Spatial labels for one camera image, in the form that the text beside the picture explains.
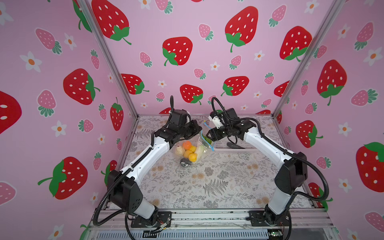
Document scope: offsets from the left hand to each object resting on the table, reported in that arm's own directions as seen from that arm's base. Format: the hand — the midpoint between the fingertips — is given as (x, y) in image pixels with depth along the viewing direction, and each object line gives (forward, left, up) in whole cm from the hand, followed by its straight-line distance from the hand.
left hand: (204, 126), depth 77 cm
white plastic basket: (+26, -46, -28) cm, 60 cm away
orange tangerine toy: (+1, +10, -19) cm, 22 cm away
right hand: (+2, -4, -8) cm, 9 cm away
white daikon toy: (-3, +2, -19) cm, 20 cm away
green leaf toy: (-4, -2, -7) cm, 8 cm away
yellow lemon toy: (-7, +6, -20) cm, 22 cm away
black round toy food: (-9, +11, -23) cm, 27 cm away
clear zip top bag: (+5, +4, -20) cm, 21 cm away
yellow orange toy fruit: (-3, +10, -22) cm, 25 cm away
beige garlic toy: (-2, +15, -22) cm, 27 cm away
